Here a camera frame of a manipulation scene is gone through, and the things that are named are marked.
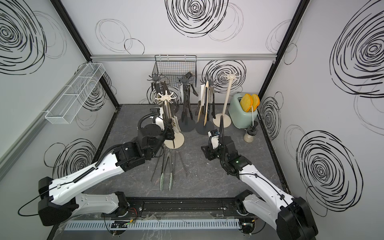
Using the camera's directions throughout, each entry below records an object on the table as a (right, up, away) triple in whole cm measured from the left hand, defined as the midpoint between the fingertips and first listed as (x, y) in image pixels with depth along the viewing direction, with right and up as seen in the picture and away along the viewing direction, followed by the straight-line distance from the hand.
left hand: (172, 120), depth 66 cm
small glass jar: (+47, -12, +33) cm, 58 cm away
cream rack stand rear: (+35, -1, +47) cm, 59 cm away
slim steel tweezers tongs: (-2, -21, +28) cm, 35 cm away
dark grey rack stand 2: (+19, -6, +40) cm, 44 cm away
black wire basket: (-2, +34, +29) cm, 45 cm away
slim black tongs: (+21, +7, +16) cm, 27 cm away
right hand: (+17, -15, +14) cm, 26 cm away
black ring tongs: (+6, +8, +17) cm, 20 cm away
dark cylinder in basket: (+6, +28, +26) cm, 39 cm away
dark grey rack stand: (+4, -4, +42) cm, 42 cm away
